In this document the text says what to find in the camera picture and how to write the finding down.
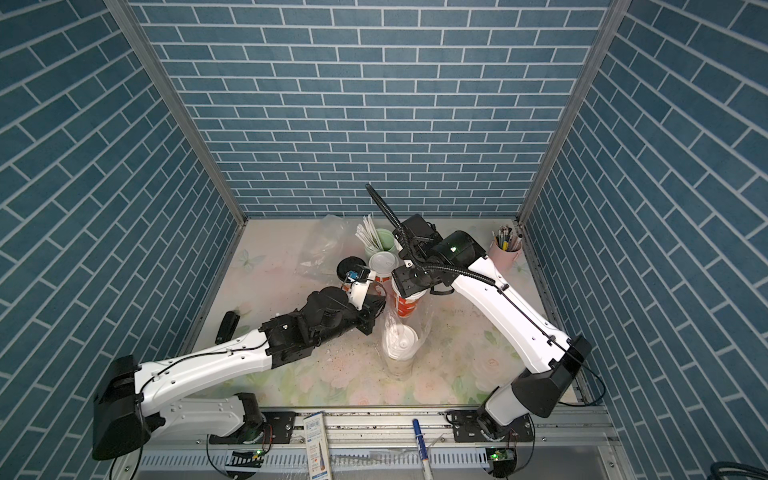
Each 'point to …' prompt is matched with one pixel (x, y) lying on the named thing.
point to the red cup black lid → (348, 264)
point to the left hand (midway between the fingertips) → (394, 304)
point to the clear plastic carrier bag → (421, 321)
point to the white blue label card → (318, 447)
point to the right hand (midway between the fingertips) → (411, 281)
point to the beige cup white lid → (399, 344)
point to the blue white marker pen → (422, 450)
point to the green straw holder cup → (386, 238)
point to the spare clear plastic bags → (323, 252)
